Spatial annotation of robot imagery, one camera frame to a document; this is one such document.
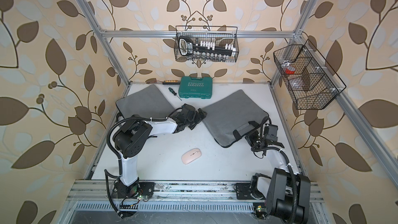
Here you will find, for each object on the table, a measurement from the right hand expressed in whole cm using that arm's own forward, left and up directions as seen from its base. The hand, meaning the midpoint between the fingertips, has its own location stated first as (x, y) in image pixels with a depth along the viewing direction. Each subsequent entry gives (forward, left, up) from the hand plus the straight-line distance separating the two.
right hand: (245, 136), depth 89 cm
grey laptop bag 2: (+14, +6, 0) cm, 15 cm away
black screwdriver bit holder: (+48, +48, 0) cm, 68 cm away
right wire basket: (+12, -29, +30) cm, 43 cm away
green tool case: (+39, +33, +2) cm, 51 cm away
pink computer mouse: (-9, +32, -2) cm, 33 cm away
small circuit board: (-35, -1, -4) cm, 35 cm away
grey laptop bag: (+29, +63, -1) cm, 69 cm away
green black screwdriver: (+37, +45, -2) cm, 58 cm away
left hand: (+14, +25, +3) cm, 28 cm away
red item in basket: (+23, -23, +29) cm, 44 cm away
